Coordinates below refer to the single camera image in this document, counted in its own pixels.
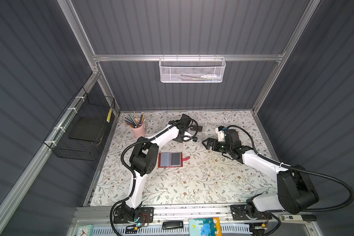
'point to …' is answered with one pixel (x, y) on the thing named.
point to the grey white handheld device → (298, 218)
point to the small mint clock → (87, 230)
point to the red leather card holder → (172, 159)
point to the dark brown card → (194, 128)
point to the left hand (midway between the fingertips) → (181, 132)
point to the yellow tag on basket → (109, 115)
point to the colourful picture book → (205, 226)
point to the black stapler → (170, 224)
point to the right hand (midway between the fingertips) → (209, 143)
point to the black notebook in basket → (87, 129)
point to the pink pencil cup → (140, 131)
